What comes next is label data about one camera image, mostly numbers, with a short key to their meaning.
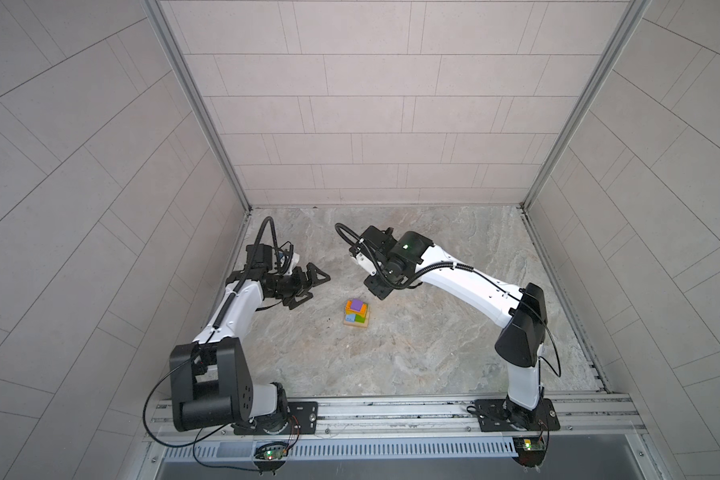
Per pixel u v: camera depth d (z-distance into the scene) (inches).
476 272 19.5
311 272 29.2
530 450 26.7
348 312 33.5
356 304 32.6
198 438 16.4
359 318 33.4
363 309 32.7
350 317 33.3
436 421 28.0
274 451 25.2
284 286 28.1
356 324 34.0
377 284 26.8
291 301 29.5
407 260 20.8
